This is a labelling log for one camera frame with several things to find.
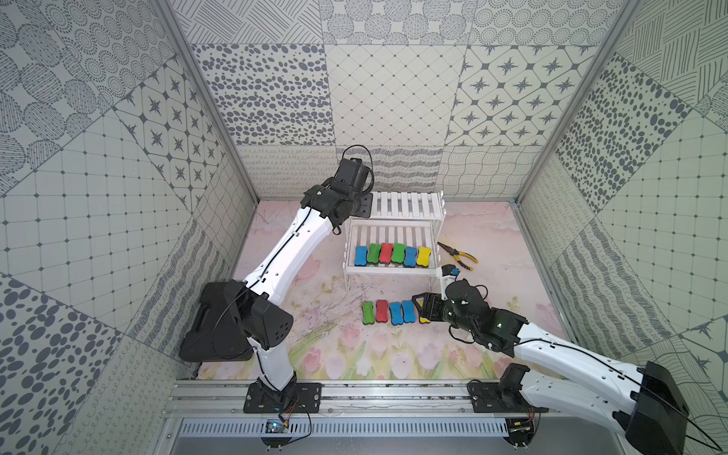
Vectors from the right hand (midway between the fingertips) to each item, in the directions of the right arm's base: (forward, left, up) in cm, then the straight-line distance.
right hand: (421, 301), depth 79 cm
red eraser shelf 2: (+3, +11, -11) cm, 16 cm away
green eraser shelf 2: (+15, +6, +3) cm, 16 cm away
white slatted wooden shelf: (+18, +2, +15) cm, 24 cm away
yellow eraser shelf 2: (-8, +1, +7) cm, 11 cm away
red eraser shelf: (+15, +10, +2) cm, 18 cm away
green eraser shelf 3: (+3, +16, -11) cm, 20 cm away
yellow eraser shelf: (+14, -2, +3) cm, 14 cm away
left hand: (+22, +18, +20) cm, 35 cm away
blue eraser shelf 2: (+14, +2, +2) cm, 14 cm away
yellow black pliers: (+24, -17, -12) cm, 32 cm away
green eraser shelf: (+15, +14, +2) cm, 21 cm away
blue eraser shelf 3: (+1, +6, -12) cm, 14 cm away
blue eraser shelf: (+13, +18, +3) cm, 22 cm away
